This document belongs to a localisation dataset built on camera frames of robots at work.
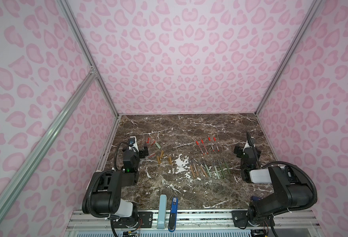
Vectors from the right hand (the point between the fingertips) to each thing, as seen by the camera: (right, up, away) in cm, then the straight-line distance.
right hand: (247, 144), depth 92 cm
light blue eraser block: (-51, -33, -20) cm, 64 cm away
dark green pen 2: (-13, -14, -1) cm, 19 cm away
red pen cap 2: (-60, 0, +12) cm, 61 cm away
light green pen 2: (-20, -16, -2) cm, 25 cm away
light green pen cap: (-57, -2, +9) cm, 58 cm away
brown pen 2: (-28, -16, -2) cm, 32 cm away
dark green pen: (-16, -16, -2) cm, 23 cm away
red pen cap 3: (-61, -8, +4) cm, 61 cm away
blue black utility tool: (-46, -36, -19) cm, 61 cm away
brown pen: (-34, -16, -2) cm, 38 cm away
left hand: (-67, +1, -1) cm, 67 cm away
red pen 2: (-26, 0, +12) cm, 29 cm away
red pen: (-30, -1, +12) cm, 32 cm away
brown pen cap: (-54, -7, +6) cm, 55 cm away
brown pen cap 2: (-48, -11, +3) cm, 50 cm away
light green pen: (-25, -16, -2) cm, 30 cm away
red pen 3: (-21, +2, +12) cm, 25 cm away
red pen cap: (-64, +1, +12) cm, 65 cm away
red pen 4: (-17, +2, +13) cm, 22 cm away
